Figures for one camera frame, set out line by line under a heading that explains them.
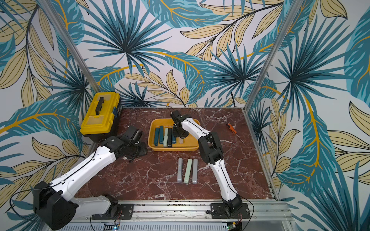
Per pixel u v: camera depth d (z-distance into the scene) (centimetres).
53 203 37
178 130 79
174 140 98
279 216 75
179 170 86
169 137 98
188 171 85
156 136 100
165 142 96
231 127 106
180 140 97
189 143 97
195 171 84
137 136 62
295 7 69
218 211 73
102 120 90
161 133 101
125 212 73
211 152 62
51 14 69
